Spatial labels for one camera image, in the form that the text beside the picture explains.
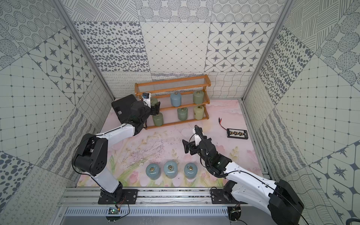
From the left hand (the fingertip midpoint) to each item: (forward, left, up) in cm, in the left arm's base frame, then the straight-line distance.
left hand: (159, 101), depth 88 cm
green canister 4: (+4, -15, -16) cm, 22 cm away
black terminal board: (-9, -54, -23) cm, 60 cm away
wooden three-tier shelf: (+4, -3, +7) cm, 8 cm away
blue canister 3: (-37, -21, -17) cm, 46 cm away
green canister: (-1, +3, +1) cm, 3 cm away
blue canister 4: (+3, -11, -1) cm, 11 cm away
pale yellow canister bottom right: (+5, -27, -14) cm, 31 cm away
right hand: (-22, -21, -9) cm, 31 cm away
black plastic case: (+9, +33, -16) cm, 38 cm away
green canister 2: (+6, -26, -2) cm, 27 cm away
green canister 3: (-4, +2, -14) cm, 15 cm away
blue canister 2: (-37, -10, -15) cm, 41 cm away
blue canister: (-38, 0, -15) cm, 41 cm away
